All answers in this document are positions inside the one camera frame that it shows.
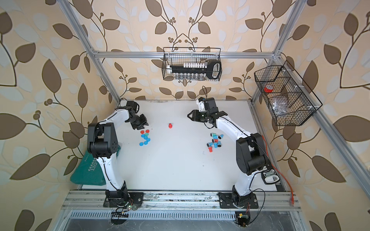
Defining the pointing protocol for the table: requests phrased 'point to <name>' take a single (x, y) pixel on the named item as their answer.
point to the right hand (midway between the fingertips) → (191, 115)
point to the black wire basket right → (289, 101)
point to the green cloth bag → (89, 171)
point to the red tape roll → (269, 88)
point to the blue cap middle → (145, 137)
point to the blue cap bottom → (145, 142)
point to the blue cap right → (148, 139)
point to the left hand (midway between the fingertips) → (144, 122)
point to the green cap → (146, 134)
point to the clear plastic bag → (280, 106)
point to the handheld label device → (270, 177)
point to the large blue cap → (142, 135)
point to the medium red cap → (147, 131)
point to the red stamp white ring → (215, 140)
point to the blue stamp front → (218, 144)
